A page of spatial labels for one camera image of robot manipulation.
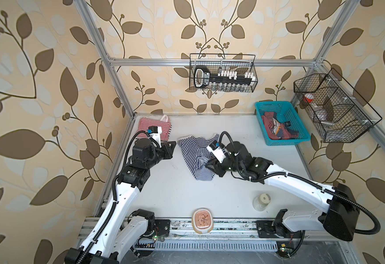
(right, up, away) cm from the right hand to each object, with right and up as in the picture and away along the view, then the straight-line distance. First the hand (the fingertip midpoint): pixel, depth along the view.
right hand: (208, 162), depth 75 cm
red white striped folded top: (-28, +20, +37) cm, 51 cm away
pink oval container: (-3, -26, -1) cm, 26 cm away
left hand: (-14, +10, -3) cm, 18 cm away
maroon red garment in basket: (+46, +15, +31) cm, 58 cm away
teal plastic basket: (+58, +28, +41) cm, 76 cm away
